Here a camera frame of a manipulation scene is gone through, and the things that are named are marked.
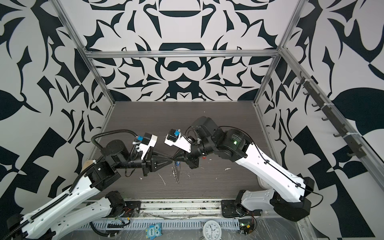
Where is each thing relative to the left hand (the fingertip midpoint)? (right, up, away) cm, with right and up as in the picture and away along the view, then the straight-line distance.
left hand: (173, 157), depth 55 cm
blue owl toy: (-10, -36, +12) cm, 39 cm away
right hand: (0, 0, +1) cm, 1 cm away
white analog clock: (+16, -35, +11) cm, 39 cm away
